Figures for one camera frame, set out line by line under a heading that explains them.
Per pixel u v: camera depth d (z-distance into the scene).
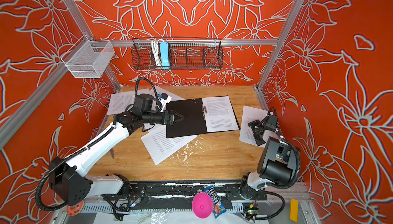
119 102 1.10
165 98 0.68
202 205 0.65
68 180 0.38
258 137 0.78
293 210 0.69
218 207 0.68
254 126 0.72
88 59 0.92
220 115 1.03
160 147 0.88
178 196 0.73
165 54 0.90
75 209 0.67
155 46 0.87
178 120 0.67
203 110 1.04
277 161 0.45
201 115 1.02
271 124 0.71
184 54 0.98
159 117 0.64
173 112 0.64
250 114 1.09
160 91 1.17
